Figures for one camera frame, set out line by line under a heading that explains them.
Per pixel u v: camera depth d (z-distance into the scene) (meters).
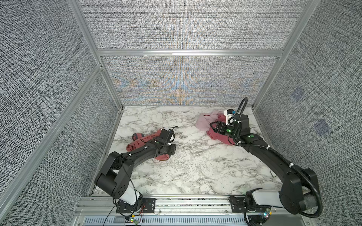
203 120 1.06
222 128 0.73
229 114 0.75
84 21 0.75
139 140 0.95
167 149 0.81
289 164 0.44
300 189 0.41
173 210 0.73
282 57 0.88
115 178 0.44
